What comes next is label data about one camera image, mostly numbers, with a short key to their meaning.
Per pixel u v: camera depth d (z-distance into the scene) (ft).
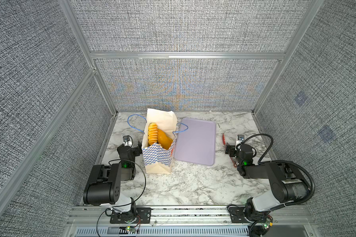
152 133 2.96
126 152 2.26
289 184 1.49
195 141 3.52
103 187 1.46
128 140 2.56
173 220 2.40
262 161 2.18
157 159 2.62
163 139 3.05
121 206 1.58
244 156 2.36
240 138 2.63
